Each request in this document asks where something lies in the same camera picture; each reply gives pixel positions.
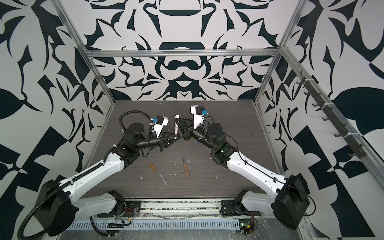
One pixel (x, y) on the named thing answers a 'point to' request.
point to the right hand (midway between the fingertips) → (176, 120)
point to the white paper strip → (162, 178)
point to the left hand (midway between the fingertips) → (180, 132)
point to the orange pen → (185, 168)
